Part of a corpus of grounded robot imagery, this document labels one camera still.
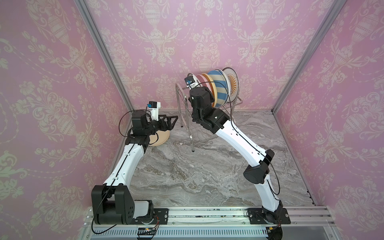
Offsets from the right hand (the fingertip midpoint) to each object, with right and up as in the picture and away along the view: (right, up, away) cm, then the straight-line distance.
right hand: (206, 88), depth 70 cm
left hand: (-17, -13, +7) cm, 23 cm away
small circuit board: (-29, -70, +3) cm, 76 cm away
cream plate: (-23, -24, +2) cm, 33 cm away
